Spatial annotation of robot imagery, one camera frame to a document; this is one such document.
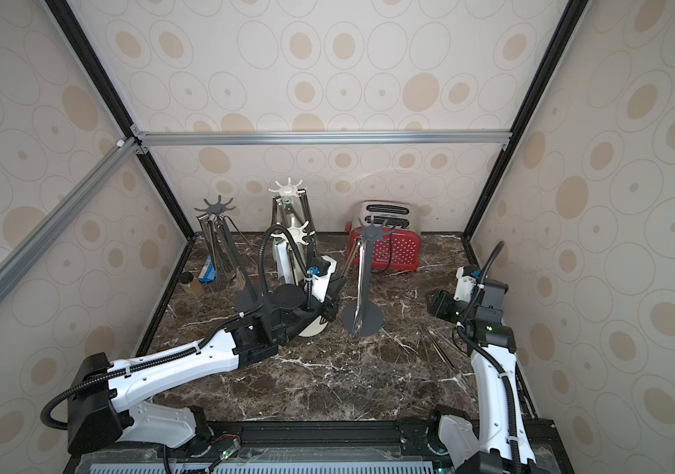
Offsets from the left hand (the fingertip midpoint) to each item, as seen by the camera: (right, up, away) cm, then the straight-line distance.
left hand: (352, 280), depth 67 cm
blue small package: (-51, 0, +39) cm, 64 cm away
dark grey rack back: (+8, -14, +33) cm, 37 cm away
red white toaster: (+17, +8, +33) cm, 38 cm away
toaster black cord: (+14, +5, +33) cm, 36 cm away
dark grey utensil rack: (-34, -8, +33) cm, 48 cm away
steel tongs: (+29, -24, +20) cm, 43 cm away
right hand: (+27, -6, +11) cm, 30 cm away
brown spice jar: (-51, -3, +27) cm, 58 cm away
